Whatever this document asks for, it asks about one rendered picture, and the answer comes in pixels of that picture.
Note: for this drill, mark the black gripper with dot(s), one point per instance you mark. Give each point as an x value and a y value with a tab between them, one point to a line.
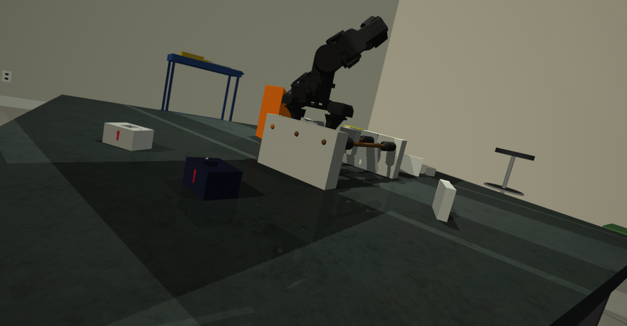
338	111

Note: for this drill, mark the white rectangular block with red arrow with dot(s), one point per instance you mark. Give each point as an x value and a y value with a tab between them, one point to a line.
128	136

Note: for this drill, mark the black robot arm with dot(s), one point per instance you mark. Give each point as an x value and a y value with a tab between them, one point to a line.
342	49

